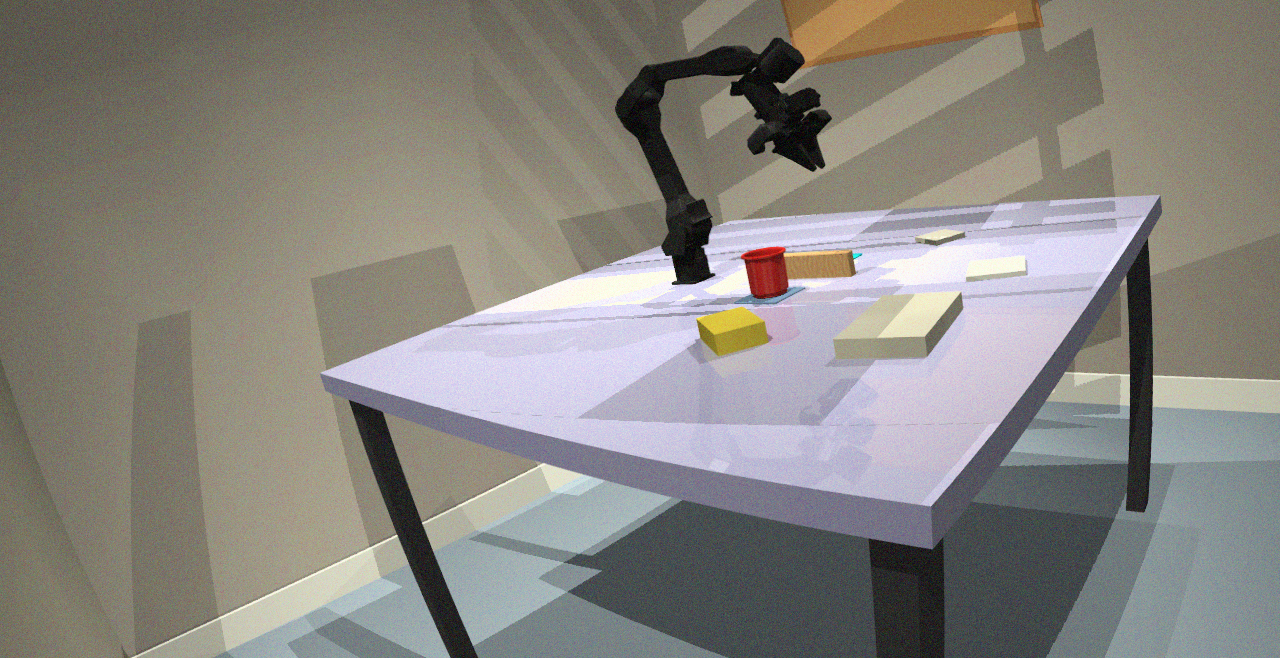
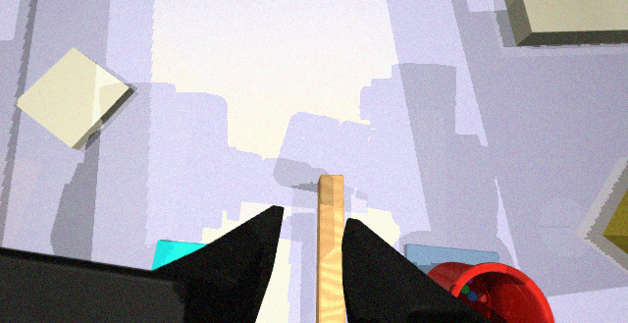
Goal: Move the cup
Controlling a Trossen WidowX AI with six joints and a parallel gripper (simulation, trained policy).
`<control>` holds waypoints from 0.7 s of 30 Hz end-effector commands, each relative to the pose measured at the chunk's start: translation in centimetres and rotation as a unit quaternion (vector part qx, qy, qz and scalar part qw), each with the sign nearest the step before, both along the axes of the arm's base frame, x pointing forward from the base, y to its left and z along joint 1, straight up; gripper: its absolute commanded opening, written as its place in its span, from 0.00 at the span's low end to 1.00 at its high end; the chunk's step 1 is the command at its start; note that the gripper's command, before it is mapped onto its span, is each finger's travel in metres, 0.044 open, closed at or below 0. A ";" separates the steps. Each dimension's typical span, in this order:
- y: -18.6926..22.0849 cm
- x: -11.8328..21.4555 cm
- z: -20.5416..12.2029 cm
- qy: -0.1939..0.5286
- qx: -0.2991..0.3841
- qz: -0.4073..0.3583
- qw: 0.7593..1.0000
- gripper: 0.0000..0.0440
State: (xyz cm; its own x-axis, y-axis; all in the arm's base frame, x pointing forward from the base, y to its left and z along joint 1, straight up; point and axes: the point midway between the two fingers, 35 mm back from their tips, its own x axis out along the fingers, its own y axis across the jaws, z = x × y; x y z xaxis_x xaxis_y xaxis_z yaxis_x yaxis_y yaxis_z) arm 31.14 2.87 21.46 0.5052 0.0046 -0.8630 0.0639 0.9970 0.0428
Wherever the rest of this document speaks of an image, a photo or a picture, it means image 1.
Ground dark red cup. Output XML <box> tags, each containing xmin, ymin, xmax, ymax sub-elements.
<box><xmin>741</xmin><ymin>247</ymin><xmax>788</xmax><ymax>300</ymax></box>

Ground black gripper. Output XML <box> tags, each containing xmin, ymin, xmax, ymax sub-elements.
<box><xmin>748</xmin><ymin>90</ymin><xmax>832</xmax><ymax>172</ymax></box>

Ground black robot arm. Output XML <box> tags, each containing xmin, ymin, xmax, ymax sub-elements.
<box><xmin>614</xmin><ymin>38</ymin><xmax>820</xmax><ymax>285</ymax></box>

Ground tan wooden flat bar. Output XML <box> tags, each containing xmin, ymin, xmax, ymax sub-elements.
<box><xmin>785</xmin><ymin>250</ymin><xmax>856</xmax><ymax>279</ymax></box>

